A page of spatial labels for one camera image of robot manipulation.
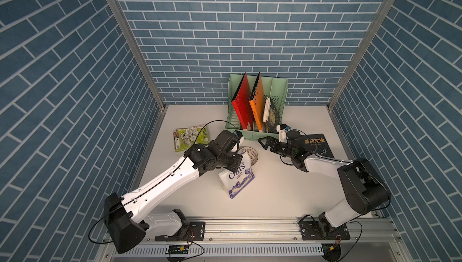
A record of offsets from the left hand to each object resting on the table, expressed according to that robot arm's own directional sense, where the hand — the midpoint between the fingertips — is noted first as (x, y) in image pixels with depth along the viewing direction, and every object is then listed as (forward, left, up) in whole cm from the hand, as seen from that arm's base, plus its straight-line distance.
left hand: (243, 161), depth 73 cm
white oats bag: (-6, +4, -7) cm, 10 cm away
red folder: (+28, 0, +5) cm, 28 cm away
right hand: (+16, -12, -9) cm, 22 cm away
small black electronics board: (-28, +26, -23) cm, 44 cm away
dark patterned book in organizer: (+25, -16, -6) cm, 30 cm away
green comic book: (+24, +33, -18) cm, 44 cm away
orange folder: (+28, -7, +5) cm, 30 cm away
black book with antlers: (+21, -43, -18) cm, 52 cm away
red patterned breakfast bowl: (+13, -5, -16) cm, 21 cm away
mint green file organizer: (+48, -20, 0) cm, 52 cm away
